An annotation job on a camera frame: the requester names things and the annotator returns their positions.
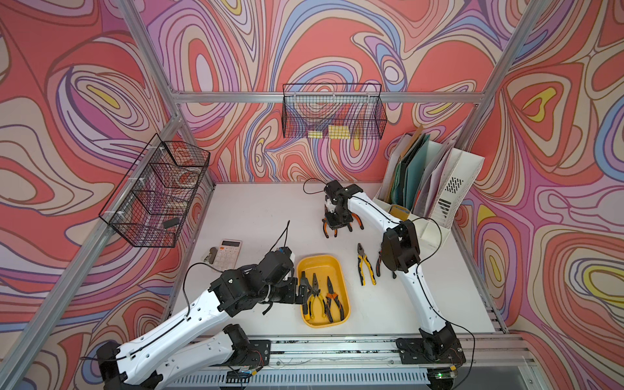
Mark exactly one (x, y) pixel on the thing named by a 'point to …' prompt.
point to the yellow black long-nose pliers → (316, 292)
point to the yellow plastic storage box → (324, 265)
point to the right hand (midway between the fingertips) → (336, 231)
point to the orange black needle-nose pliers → (330, 296)
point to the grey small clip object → (211, 255)
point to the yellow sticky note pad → (339, 132)
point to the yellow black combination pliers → (361, 261)
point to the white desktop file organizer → (427, 182)
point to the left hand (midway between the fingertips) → (304, 293)
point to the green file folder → (413, 172)
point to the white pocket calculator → (227, 254)
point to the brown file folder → (412, 141)
